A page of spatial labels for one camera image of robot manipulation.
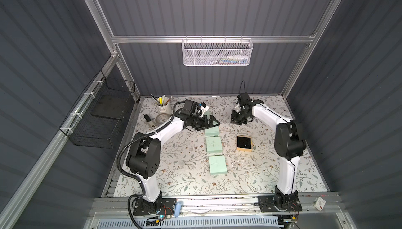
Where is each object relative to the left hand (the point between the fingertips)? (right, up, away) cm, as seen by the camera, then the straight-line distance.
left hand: (217, 127), depth 84 cm
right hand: (+11, +3, +12) cm, 16 cm away
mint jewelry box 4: (0, -20, -1) cm, 20 cm away
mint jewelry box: (-5, +7, +22) cm, 23 cm away
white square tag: (+48, -35, -11) cm, 60 cm away
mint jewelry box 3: (-2, -11, +7) cm, 13 cm away
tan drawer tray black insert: (+17, -11, +10) cm, 22 cm away
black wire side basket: (-58, +5, -12) cm, 59 cm away
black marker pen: (-43, +3, +17) cm, 46 cm away
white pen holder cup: (-33, +12, +15) cm, 39 cm away
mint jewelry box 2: (-2, -4, +13) cm, 14 cm away
